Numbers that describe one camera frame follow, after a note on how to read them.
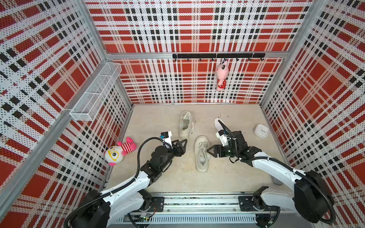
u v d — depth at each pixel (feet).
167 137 2.29
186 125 3.42
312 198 1.32
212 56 2.90
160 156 1.98
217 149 2.41
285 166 1.59
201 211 2.36
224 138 2.51
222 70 2.98
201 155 2.76
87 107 2.92
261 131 3.32
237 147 2.10
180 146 2.30
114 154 2.76
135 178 1.75
